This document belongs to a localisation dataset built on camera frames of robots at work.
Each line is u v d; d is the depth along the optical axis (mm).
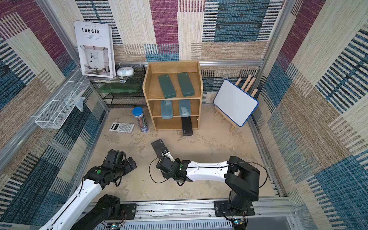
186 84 871
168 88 871
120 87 976
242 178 439
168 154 744
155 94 857
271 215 740
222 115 1053
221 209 729
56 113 718
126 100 1191
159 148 888
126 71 873
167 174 625
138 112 920
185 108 942
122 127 1055
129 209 743
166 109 950
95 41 760
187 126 1003
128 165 727
